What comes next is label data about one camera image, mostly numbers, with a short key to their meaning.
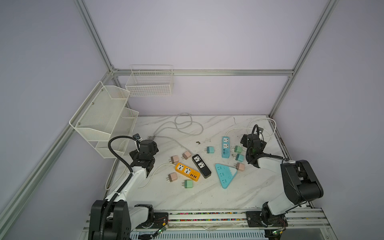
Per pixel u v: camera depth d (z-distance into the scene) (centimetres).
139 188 84
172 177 86
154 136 106
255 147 73
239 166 90
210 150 98
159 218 74
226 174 86
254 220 73
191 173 86
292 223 73
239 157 94
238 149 98
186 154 96
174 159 94
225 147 100
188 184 83
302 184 46
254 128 72
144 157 65
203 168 90
